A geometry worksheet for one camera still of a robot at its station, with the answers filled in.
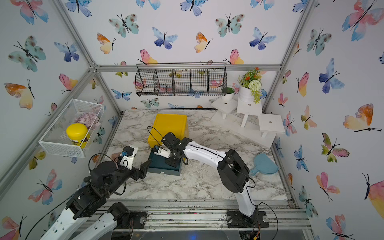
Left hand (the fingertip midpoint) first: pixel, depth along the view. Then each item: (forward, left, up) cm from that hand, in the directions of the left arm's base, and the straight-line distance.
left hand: (144, 155), depth 68 cm
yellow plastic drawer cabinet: (+23, -5, -5) cm, 24 cm away
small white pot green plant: (+45, -46, -2) cm, 65 cm away
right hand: (+7, -9, -16) cm, 20 cm away
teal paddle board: (+7, -65, -26) cm, 71 cm away
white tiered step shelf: (+35, -58, -15) cm, 70 cm away
